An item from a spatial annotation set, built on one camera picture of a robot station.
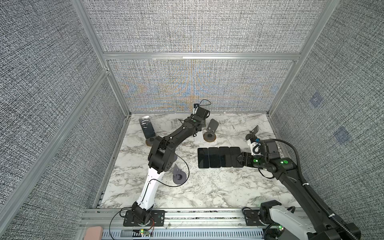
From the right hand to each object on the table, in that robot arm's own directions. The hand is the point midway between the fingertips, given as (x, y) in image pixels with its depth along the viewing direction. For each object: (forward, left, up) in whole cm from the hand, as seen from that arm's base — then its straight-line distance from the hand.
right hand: (241, 157), depth 80 cm
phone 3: (+13, -2, -16) cm, 20 cm away
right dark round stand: (+23, -14, -8) cm, 28 cm away
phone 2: (+6, +20, -12) cm, 24 cm away
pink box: (-32, +72, -12) cm, 79 cm away
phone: (+22, +55, 0) cm, 59 cm away
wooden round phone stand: (+23, +14, -11) cm, 29 cm away
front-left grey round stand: (-7, +33, -9) cm, 35 cm away
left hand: (+30, +22, -2) cm, 37 cm away
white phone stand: (+21, +22, -12) cm, 33 cm away
